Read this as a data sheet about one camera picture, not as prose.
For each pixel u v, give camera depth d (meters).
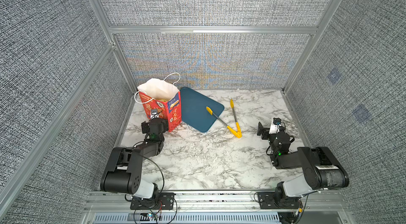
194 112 1.07
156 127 0.72
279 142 0.69
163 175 0.82
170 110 0.84
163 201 0.73
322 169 0.45
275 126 0.77
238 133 0.94
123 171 0.44
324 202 0.75
